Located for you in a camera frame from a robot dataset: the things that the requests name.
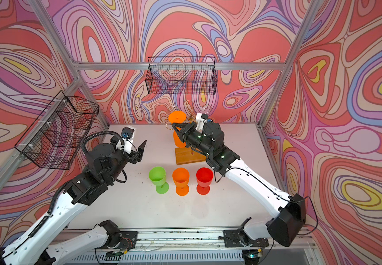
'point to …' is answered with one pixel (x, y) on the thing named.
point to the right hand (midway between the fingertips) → (170, 128)
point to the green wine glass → (157, 175)
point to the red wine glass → (204, 176)
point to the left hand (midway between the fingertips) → (137, 137)
